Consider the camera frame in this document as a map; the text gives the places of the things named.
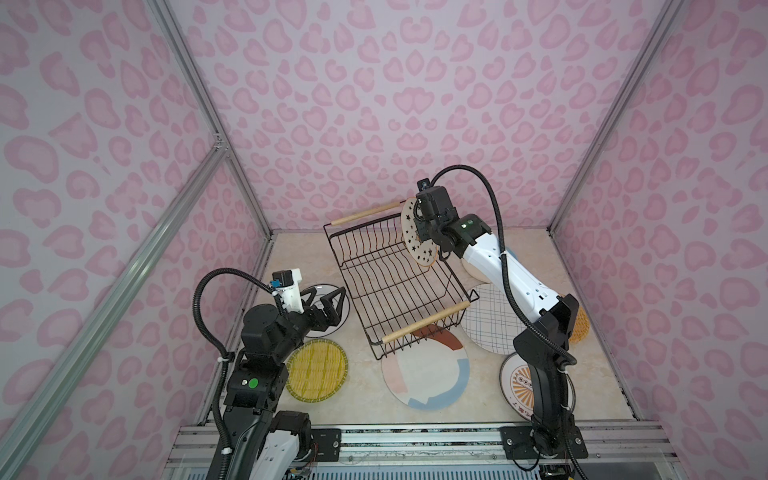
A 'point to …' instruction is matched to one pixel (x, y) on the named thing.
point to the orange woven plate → (582, 327)
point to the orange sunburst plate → (517, 386)
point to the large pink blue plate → (429, 371)
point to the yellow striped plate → (317, 371)
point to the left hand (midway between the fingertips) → (330, 286)
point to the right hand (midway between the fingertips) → (432, 212)
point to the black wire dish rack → (404, 302)
